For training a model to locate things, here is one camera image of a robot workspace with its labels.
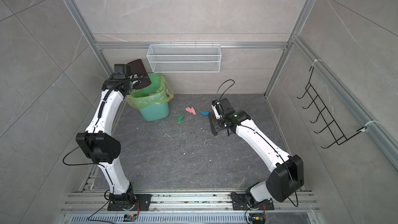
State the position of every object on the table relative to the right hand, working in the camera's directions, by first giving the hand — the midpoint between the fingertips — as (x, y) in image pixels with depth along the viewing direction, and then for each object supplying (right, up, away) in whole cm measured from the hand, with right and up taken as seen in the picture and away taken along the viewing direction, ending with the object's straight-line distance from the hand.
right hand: (218, 120), depth 82 cm
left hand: (-56, +23, -3) cm, 61 cm away
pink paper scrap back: (-16, +5, +25) cm, 31 cm away
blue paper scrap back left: (-6, +3, +25) cm, 26 cm away
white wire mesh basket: (-20, +40, +19) cm, 49 cm away
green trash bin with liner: (-36, +11, +3) cm, 38 cm away
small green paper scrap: (-24, -1, +22) cm, 33 cm away
